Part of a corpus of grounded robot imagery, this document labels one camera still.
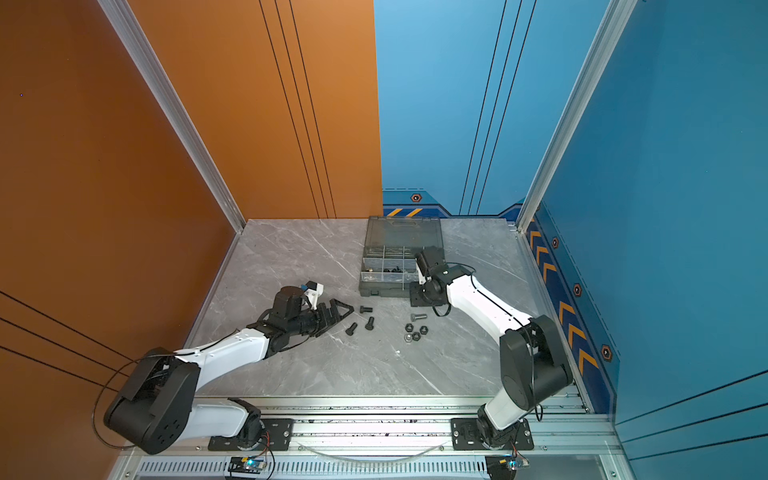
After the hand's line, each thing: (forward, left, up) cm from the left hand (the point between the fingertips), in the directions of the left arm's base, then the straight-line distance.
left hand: (347, 313), depth 86 cm
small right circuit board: (-35, -40, -9) cm, 54 cm away
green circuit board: (-35, +21, -10) cm, 42 cm away
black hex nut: (0, -18, -8) cm, 20 cm away
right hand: (+5, -20, +1) cm, 20 cm away
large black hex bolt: (+6, -4, -8) cm, 11 cm away
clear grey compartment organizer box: (+37, -12, -12) cm, 41 cm away
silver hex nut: (-4, -18, -8) cm, 20 cm away
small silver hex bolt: (+3, -20, -7) cm, 22 cm away
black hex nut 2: (-1, -23, -8) cm, 24 cm away
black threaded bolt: (-1, 0, -8) cm, 8 cm away
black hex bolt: (0, -6, -8) cm, 10 cm away
